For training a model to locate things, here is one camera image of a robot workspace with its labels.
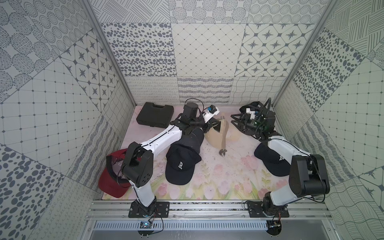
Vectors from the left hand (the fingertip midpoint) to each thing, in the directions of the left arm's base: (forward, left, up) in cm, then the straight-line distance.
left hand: (224, 123), depth 77 cm
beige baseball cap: (-4, +3, -8) cm, 10 cm away
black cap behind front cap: (+2, +17, -20) cm, 26 cm away
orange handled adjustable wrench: (-2, -2, -26) cm, 27 cm away
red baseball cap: (-24, +62, -22) cm, 70 cm away
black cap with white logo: (-14, +24, -20) cm, 34 cm away
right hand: (+6, -5, -3) cm, 8 cm away
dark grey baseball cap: (+25, -26, -11) cm, 38 cm away
